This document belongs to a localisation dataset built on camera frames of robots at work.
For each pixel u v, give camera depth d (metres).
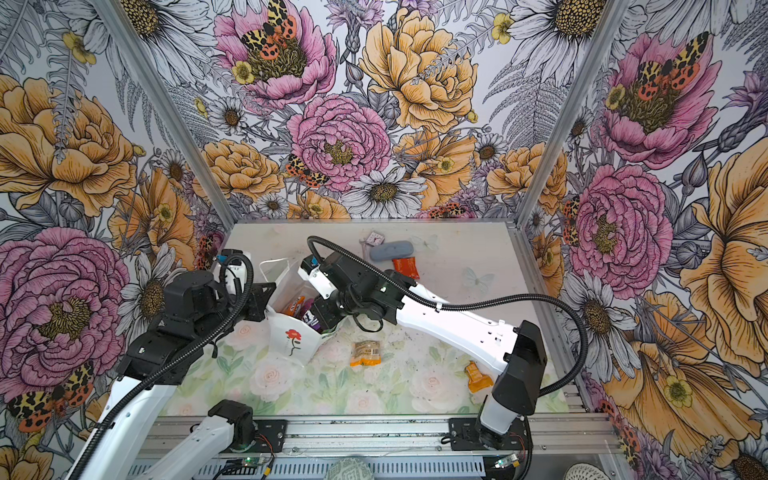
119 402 0.40
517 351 0.42
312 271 0.61
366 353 0.85
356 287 0.52
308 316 0.70
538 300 0.44
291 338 0.72
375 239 1.15
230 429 0.63
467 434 0.74
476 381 0.82
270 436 0.75
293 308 0.79
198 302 0.49
